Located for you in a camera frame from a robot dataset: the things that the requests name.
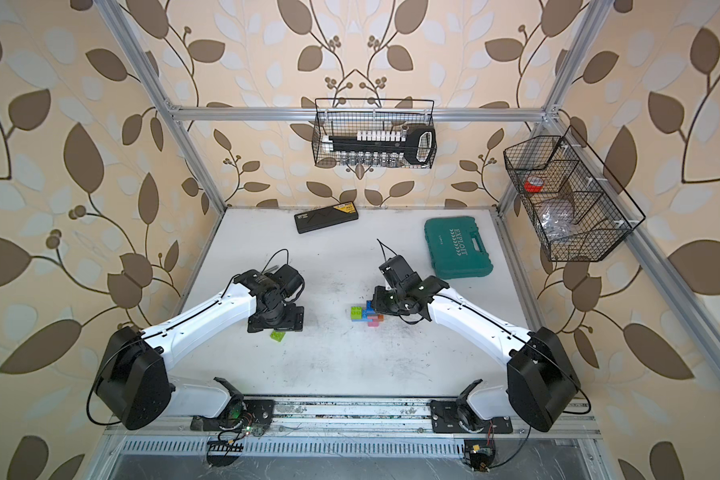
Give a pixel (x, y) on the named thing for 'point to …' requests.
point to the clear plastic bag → (556, 220)
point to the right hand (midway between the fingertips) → (374, 304)
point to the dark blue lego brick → (369, 307)
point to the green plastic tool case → (456, 248)
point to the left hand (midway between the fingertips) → (282, 324)
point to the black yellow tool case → (323, 218)
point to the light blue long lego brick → (364, 317)
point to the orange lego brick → (380, 317)
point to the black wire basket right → (578, 208)
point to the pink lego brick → (373, 324)
